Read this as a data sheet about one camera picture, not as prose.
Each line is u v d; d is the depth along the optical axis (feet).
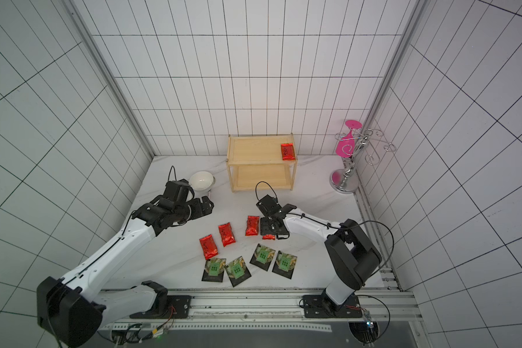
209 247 2.80
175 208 1.99
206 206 2.37
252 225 2.96
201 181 3.42
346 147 2.80
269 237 2.87
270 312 2.38
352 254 1.47
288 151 3.02
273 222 2.11
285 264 2.68
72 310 1.23
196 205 2.33
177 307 2.39
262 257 2.74
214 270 2.66
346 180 3.49
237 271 2.66
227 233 2.89
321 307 2.12
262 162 2.95
